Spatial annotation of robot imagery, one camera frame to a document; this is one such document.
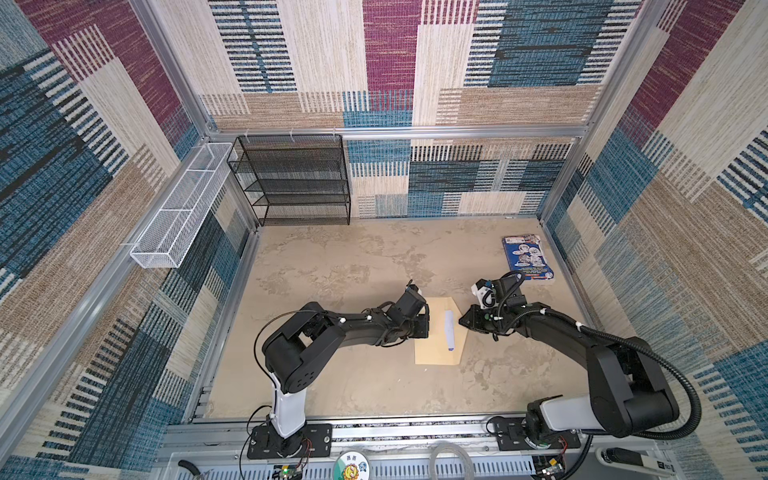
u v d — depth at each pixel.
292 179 1.09
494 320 0.70
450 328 0.91
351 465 0.64
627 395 0.43
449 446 0.74
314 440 0.73
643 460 0.67
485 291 0.84
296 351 0.50
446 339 0.90
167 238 0.71
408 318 0.73
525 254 1.07
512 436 0.73
